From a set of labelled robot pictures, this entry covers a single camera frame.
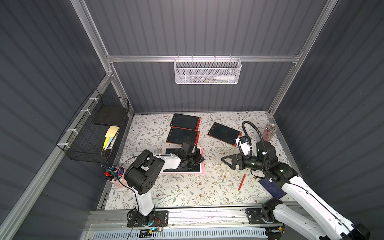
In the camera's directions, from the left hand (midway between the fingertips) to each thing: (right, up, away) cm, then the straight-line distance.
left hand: (206, 160), depth 91 cm
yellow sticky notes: (-50, +17, -16) cm, 56 cm away
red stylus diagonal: (+21, -11, -5) cm, 24 cm away
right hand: (+9, +6, -20) cm, 23 cm away
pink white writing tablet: (-5, -4, -1) cm, 7 cm away
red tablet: (-15, +25, +25) cm, 38 cm away
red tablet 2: (+15, +16, +17) cm, 28 cm away
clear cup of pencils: (+37, +19, -5) cm, 42 cm away
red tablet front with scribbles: (-19, +14, +14) cm, 28 cm away
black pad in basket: (-54, +28, -9) cm, 61 cm away
